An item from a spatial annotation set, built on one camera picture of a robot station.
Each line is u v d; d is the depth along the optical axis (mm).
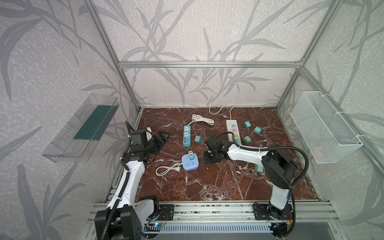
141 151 599
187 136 1014
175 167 869
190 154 867
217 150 700
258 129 1052
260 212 738
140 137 609
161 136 725
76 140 643
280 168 480
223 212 753
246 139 994
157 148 719
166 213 722
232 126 1054
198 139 994
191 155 865
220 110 1151
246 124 1081
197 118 1116
